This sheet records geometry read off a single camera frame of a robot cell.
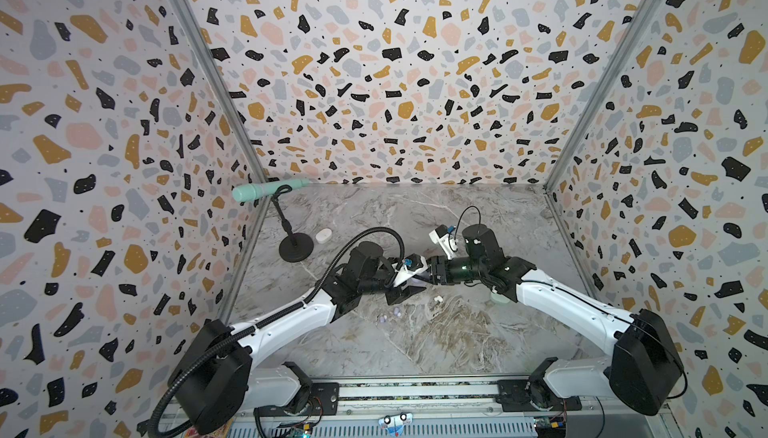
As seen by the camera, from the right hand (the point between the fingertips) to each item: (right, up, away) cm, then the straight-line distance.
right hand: (416, 272), depth 74 cm
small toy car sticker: (-5, -34, -5) cm, 35 cm away
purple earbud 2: (-9, -16, +12) cm, 22 cm away
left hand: (+2, -1, +2) cm, 3 cm away
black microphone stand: (-39, +3, +27) cm, 47 cm away
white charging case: (-31, +6, +29) cm, 43 cm away
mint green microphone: (-40, +20, +2) cm, 45 cm away
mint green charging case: (+16, -3, -13) cm, 21 cm away
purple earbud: (-5, -15, +14) cm, 21 cm away
